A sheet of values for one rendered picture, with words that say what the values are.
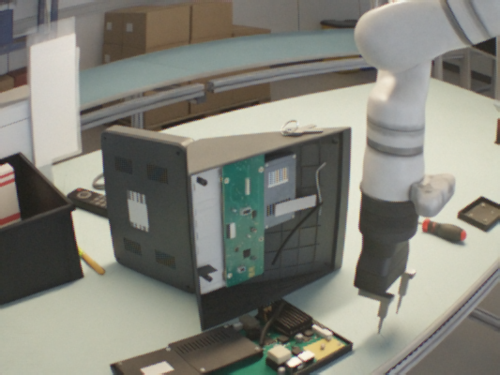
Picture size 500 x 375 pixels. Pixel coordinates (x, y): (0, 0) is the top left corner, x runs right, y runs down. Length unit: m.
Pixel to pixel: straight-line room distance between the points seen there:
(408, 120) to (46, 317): 0.52
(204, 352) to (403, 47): 0.39
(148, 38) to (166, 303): 3.46
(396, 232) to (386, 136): 0.11
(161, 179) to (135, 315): 0.18
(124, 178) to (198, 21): 3.63
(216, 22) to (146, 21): 0.64
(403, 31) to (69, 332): 0.54
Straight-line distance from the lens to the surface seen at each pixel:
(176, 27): 4.27
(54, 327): 0.75
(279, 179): 0.73
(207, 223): 0.68
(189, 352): 0.65
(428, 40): 0.54
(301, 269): 0.83
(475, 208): 1.08
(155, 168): 0.74
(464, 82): 4.07
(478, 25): 0.53
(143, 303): 0.78
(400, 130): 0.58
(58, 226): 0.80
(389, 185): 0.60
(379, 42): 0.54
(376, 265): 0.64
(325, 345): 0.68
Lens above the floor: 1.44
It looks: 23 degrees down
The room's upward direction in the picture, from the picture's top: 1 degrees counter-clockwise
